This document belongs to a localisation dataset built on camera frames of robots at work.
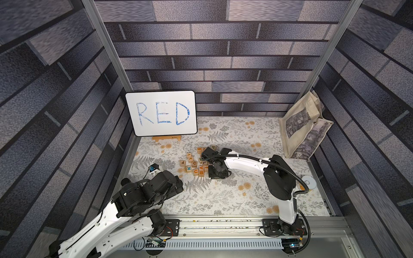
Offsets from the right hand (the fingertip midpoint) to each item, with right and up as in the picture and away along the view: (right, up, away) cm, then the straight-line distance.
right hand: (212, 176), depth 89 cm
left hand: (-15, +1, -21) cm, 26 cm away
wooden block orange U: (-10, +2, +1) cm, 10 cm away
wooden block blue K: (-14, +4, +2) cm, 14 cm away
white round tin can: (+52, -1, -5) cm, 52 cm away
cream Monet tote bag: (+52, +27, 0) cm, 58 cm away
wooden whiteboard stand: (-30, +22, +15) cm, 40 cm away
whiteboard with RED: (-31, +37, +8) cm, 49 cm away
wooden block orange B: (-6, +1, +1) cm, 7 cm away
